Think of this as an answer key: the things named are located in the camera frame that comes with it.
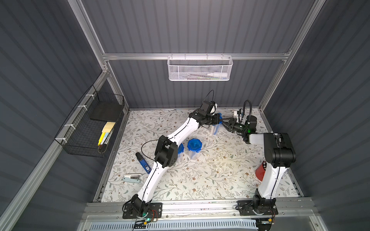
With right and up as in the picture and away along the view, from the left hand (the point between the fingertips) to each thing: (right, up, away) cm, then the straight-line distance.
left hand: (224, 121), depth 91 cm
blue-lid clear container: (-27, -16, -10) cm, 33 cm away
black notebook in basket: (-70, +6, -9) cm, 71 cm away
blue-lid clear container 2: (-20, -15, -5) cm, 25 cm away
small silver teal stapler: (-56, -33, -8) cm, 65 cm away
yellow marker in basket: (-67, -9, -20) cm, 70 cm away
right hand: (0, 0, +3) cm, 3 cm away
